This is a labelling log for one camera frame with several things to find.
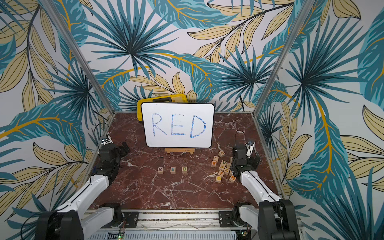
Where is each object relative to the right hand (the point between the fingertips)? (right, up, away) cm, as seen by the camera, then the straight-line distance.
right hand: (250, 153), depth 85 cm
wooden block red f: (-16, -12, +1) cm, 20 cm away
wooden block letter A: (-20, -7, +5) cm, 22 cm away
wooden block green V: (-15, -8, +5) cm, 17 cm away
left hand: (-75, +4, -1) cm, 75 cm away
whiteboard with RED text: (-41, +16, +2) cm, 44 cm away
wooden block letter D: (-38, -10, +3) cm, 39 cm away
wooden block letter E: (-44, -10, +3) cm, 46 cm away
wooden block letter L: (-19, -5, +7) cm, 21 cm away
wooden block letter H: (-10, -14, 0) cm, 18 cm away
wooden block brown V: (-14, -2, +10) cm, 18 cm away
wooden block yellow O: (-18, -15, 0) cm, 23 cm away
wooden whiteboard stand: (-48, +1, +8) cm, 49 cm away
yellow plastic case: (-47, +36, +20) cm, 63 cm away
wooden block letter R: (-52, -10, +2) cm, 53 cm away
